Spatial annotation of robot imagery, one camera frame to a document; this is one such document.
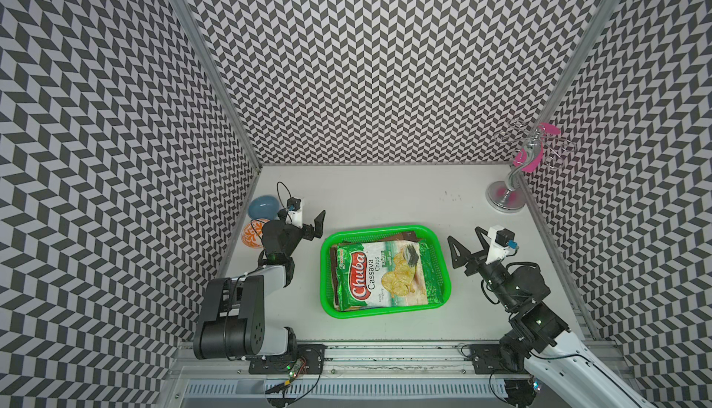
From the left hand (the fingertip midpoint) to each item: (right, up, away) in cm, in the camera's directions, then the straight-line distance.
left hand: (310, 208), depth 89 cm
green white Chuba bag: (+24, -17, -14) cm, 32 cm away
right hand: (+44, -7, -16) cm, 47 cm away
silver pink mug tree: (+73, +3, +17) cm, 75 cm away
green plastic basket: (+8, -8, -4) cm, 12 cm away
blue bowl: (-20, 0, +12) cm, 23 cm away
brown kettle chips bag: (+31, -8, -5) cm, 33 cm away
